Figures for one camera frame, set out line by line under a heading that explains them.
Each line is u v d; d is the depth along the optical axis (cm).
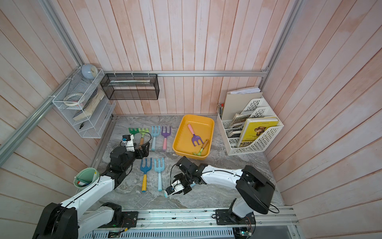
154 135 107
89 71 82
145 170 89
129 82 90
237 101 93
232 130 101
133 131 109
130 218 74
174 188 65
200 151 98
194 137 105
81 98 70
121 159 64
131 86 105
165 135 107
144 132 108
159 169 91
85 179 76
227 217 73
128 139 72
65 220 40
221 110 102
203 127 111
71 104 70
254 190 45
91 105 80
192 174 64
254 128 84
